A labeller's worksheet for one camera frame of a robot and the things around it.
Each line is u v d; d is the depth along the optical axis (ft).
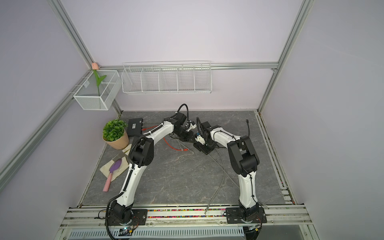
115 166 2.93
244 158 1.78
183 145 3.22
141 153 2.09
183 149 3.16
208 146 2.81
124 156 3.15
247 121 3.80
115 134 2.92
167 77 3.25
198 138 3.00
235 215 2.41
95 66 2.92
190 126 3.08
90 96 2.53
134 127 3.56
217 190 2.68
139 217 2.42
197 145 3.22
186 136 3.03
